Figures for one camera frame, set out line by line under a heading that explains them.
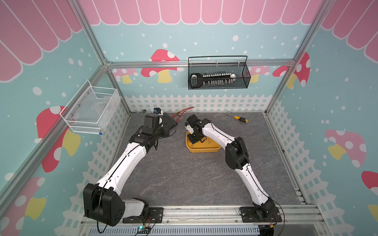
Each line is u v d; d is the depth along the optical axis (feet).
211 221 2.40
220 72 3.01
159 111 2.32
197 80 2.94
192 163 3.03
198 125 2.51
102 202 1.29
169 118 3.82
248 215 2.41
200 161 3.04
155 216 2.42
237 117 3.79
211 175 2.86
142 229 2.39
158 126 2.16
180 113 3.91
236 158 2.05
